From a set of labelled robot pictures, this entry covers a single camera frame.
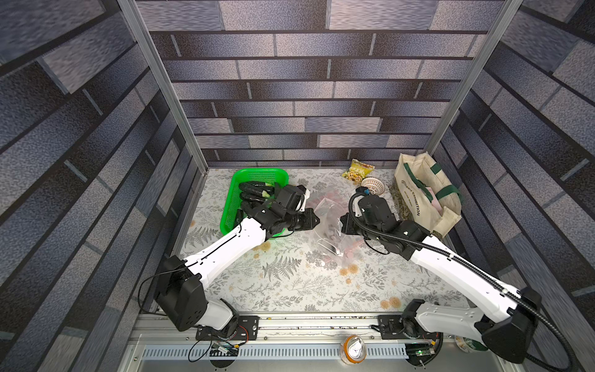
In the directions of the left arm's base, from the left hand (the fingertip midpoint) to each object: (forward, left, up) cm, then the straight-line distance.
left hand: (321, 220), depth 76 cm
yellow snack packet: (+40, -22, -16) cm, 48 cm away
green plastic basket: (+17, +36, -13) cm, 42 cm away
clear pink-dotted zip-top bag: (+6, -3, +1) cm, 7 cm away
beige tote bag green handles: (+10, -40, +1) cm, 41 cm away
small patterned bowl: (+32, -29, -18) cm, 46 cm away
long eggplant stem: (+22, +30, -17) cm, 41 cm away
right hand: (+1, -6, +1) cm, 6 cm away
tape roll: (-35, -8, -10) cm, 37 cm away
